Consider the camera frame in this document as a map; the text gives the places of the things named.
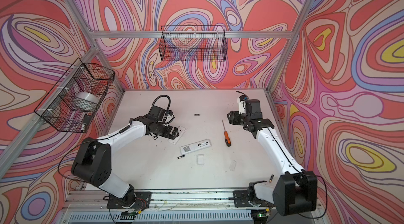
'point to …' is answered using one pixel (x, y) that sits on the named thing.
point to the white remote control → (195, 146)
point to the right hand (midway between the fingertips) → (233, 118)
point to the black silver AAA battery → (181, 156)
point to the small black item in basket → (87, 119)
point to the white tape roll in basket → (86, 101)
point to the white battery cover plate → (181, 130)
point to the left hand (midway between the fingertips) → (173, 130)
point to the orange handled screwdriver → (227, 139)
